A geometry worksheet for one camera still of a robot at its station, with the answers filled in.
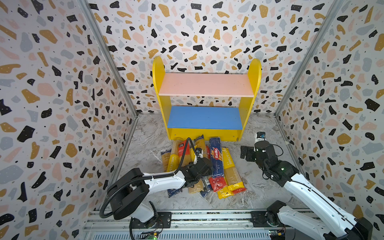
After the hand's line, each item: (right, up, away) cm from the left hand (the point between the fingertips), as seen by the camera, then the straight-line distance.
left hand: (206, 162), depth 85 cm
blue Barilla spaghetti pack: (+6, +2, +2) cm, 7 cm away
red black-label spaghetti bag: (-10, +9, -24) cm, 27 cm away
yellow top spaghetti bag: (-5, -13, -4) cm, 14 cm away
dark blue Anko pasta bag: (-3, +10, +12) cm, 16 cm away
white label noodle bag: (-1, -11, -2) cm, 11 cm away
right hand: (+21, +11, -8) cm, 25 cm away
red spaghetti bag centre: (+6, -10, -4) cm, 12 cm away
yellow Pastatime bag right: (+15, -6, -2) cm, 16 cm away
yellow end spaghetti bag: (+10, -15, -4) cm, 19 cm away
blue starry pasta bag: (-26, +2, +9) cm, 27 cm away
